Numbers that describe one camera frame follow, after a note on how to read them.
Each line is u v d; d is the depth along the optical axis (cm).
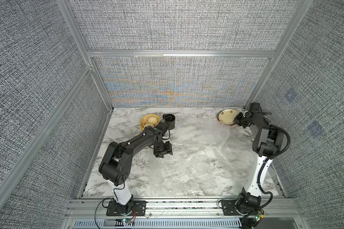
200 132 104
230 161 90
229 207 73
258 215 70
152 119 103
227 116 110
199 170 88
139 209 73
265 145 61
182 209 75
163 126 74
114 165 48
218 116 113
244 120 92
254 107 88
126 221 70
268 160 61
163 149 78
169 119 101
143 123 107
